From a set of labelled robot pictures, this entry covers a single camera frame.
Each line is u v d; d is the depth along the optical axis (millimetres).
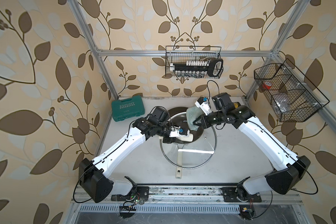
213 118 608
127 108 1083
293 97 729
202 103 644
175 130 597
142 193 738
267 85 810
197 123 698
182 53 909
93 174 389
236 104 1120
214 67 842
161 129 609
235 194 735
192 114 748
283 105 722
